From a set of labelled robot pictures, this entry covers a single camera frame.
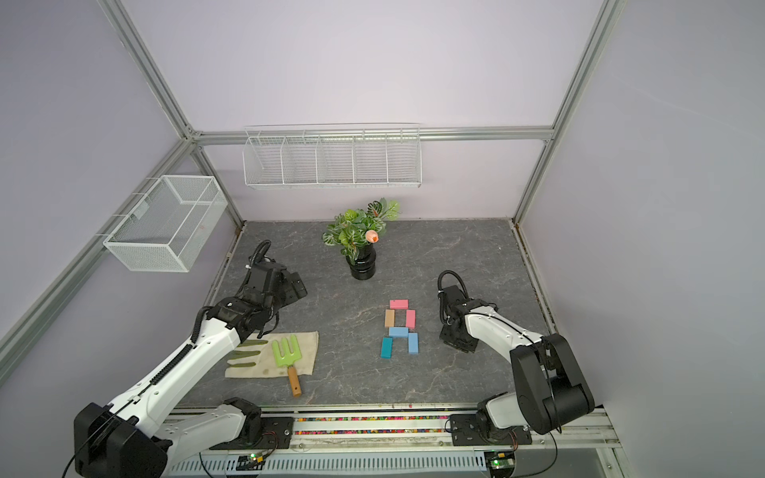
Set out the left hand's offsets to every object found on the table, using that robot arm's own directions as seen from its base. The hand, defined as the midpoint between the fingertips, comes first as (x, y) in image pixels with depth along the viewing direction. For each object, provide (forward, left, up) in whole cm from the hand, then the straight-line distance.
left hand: (288, 288), depth 81 cm
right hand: (-11, -47, -17) cm, 51 cm away
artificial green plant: (+12, -19, +10) cm, 25 cm away
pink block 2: (-4, -34, -17) cm, 38 cm away
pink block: (+2, -31, -17) cm, 35 cm away
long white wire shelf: (+43, -12, +13) cm, 47 cm away
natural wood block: (-3, -28, -17) cm, 32 cm away
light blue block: (-8, -30, -16) cm, 35 cm away
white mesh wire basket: (+17, +33, +9) cm, 38 cm away
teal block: (-13, -26, -16) cm, 33 cm away
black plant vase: (+14, -21, -10) cm, 27 cm away
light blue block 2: (-11, -34, -17) cm, 40 cm away
